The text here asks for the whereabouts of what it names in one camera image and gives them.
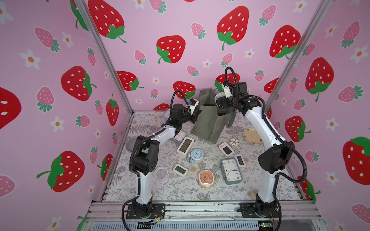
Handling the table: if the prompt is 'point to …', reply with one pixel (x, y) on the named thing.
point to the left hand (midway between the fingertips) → (201, 110)
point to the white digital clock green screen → (185, 147)
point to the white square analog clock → (219, 95)
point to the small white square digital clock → (180, 170)
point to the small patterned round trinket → (233, 142)
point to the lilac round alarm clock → (161, 173)
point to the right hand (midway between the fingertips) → (221, 98)
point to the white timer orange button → (226, 149)
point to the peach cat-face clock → (206, 178)
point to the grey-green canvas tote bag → (211, 121)
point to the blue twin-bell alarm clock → (196, 156)
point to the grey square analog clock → (181, 135)
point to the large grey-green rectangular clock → (231, 171)
